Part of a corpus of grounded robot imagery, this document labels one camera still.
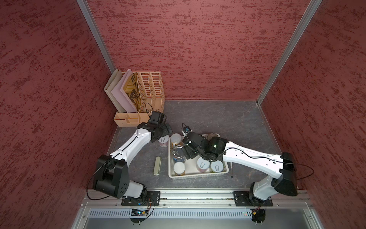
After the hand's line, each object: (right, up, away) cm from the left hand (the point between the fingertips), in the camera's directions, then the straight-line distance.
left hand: (164, 135), depth 87 cm
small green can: (+32, -17, -8) cm, 37 cm away
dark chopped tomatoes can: (+30, 0, 0) cm, 30 cm away
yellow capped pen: (+41, -21, -4) cm, 47 cm away
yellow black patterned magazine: (-26, +31, +13) cm, 42 cm away
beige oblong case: (-3, -18, -4) cm, 19 cm away
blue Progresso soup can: (+10, -10, -8) cm, 16 cm away
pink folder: (-28, +25, +3) cm, 38 cm away
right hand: (+17, -5, -12) cm, 21 cm away
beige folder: (-34, +29, -1) cm, 45 cm away
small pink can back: (+24, -16, -7) cm, 30 cm away
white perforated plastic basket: (+17, -18, -2) cm, 25 cm away
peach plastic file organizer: (-14, +25, +29) cm, 41 cm away
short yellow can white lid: (+10, -17, -10) cm, 22 cm away
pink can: (-1, -5, +3) cm, 5 cm away
